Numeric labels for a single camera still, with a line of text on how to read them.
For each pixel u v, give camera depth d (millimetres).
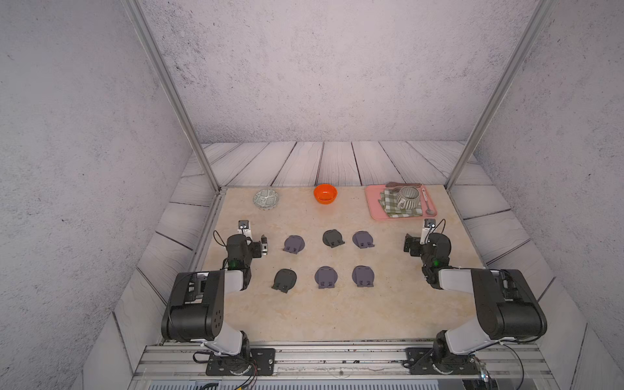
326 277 915
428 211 1113
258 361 727
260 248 869
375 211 1147
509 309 448
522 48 767
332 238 1020
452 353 623
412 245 871
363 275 916
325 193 1147
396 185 1205
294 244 1014
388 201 1147
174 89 870
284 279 916
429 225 820
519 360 737
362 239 1021
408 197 1090
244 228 812
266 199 1147
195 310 453
